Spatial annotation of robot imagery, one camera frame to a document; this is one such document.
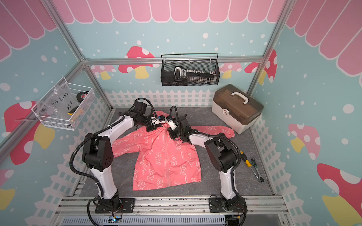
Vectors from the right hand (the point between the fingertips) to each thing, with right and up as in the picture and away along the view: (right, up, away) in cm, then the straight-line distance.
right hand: (168, 129), depth 96 cm
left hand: (-5, +3, -2) cm, 6 cm away
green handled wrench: (+57, -29, -13) cm, 65 cm away
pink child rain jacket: (-3, -20, -6) cm, 21 cm away
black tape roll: (-48, +20, -16) cm, 54 cm away
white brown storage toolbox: (+45, +14, -3) cm, 47 cm away
